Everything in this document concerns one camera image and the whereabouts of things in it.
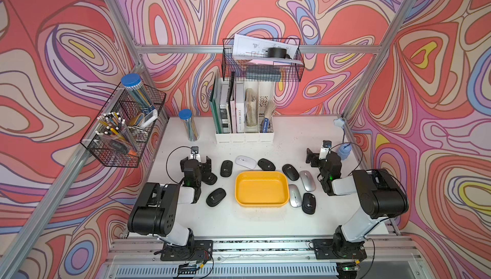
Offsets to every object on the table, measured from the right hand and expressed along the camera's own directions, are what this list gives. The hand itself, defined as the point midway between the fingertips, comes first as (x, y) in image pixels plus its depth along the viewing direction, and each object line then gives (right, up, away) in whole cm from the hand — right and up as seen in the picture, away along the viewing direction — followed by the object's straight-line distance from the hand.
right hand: (318, 153), depth 96 cm
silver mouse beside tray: (-14, -19, -10) cm, 26 cm away
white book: (-40, +23, -3) cm, 46 cm away
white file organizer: (-36, +22, 0) cm, 43 cm away
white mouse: (-37, -5, +2) cm, 37 cm away
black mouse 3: (-47, -8, -3) cm, 47 cm away
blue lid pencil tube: (-77, +22, +27) cm, 84 cm away
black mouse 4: (-27, -6, 0) cm, 27 cm away
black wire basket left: (-79, +14, -21) cm, 83 cm away
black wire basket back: (-43, +44, +5) cm, 62 cm away
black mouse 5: (-15, -9, -3) cm, 18 cm away
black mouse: (-55, -11, -6) cm, 56 cm away
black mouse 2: (-51, -19, -10) cm, 55 cm away
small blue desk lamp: (+13, +2, -1) cm, 14 cm away
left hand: (-60, -2, -3) cm, 61 cm away
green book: (-51, +23, -10) cm, 57 cm away
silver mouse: (-7, -13, -5) cm, 16 cm away
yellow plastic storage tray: (-29, -16, -7) cm, 34 cm away
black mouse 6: (-9, -22, -12) cm, 26 cm away
